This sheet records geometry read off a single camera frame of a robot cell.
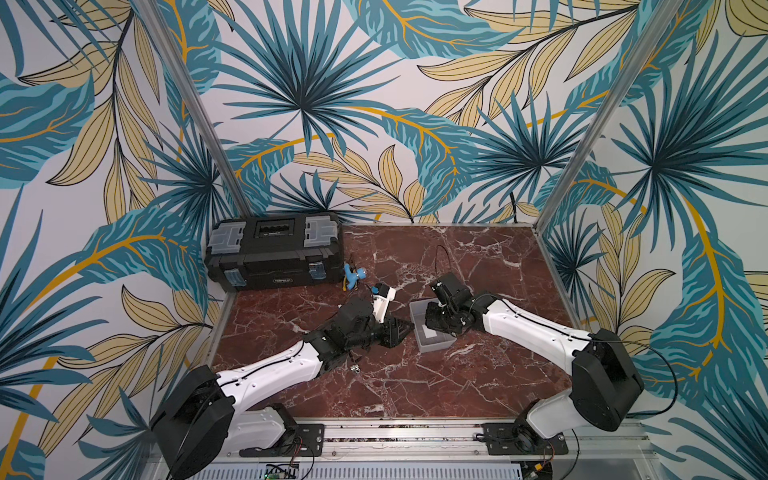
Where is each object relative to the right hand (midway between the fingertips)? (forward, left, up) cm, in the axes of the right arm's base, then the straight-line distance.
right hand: (426, 320), depth 86 cm
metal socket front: (-11, +21, -6) cm, 24 cm away
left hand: (-7, +6, +8) cm, 12 cm away
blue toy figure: (+19, +23, -5) cm, 30 cm away
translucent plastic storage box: (-2, -1, -7) cm, 8 cm away
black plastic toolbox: (+20, +45, +8) cm, 50 cm away
